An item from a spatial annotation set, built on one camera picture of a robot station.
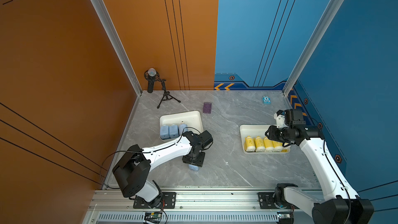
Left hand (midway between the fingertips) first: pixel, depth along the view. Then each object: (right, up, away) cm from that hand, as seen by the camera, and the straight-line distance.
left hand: (198, 161), depth 82 cm
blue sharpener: (-20, +15, +7) cm, 26 cm away
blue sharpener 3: (-2, -2, -4) cm, 5 cm away
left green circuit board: (-21, -22, -10) cm, 32 cm away
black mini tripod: (-24, +36, +28) cm, 52 cm away
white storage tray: (-5, +21, +23) cm, 31 cm away
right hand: (+36, +16, -3) cm, 40 cm away
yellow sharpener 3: (+39, +8, +3) cm, 40 cm away
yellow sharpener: (+28, +9, +2) cm, 30 cm away
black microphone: (-31, +49, +16) cm, 60 cm away
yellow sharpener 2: (+34, +9, +2) cm, 35 cm away
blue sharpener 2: (-9, +17, +9) cm, 22 cm away
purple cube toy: (+5, +28, +23) cm, 36 cm away
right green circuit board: (+40, -20, -12) cm, 47 cm away
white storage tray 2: (+36, +14, +16) cm, 41 cm away
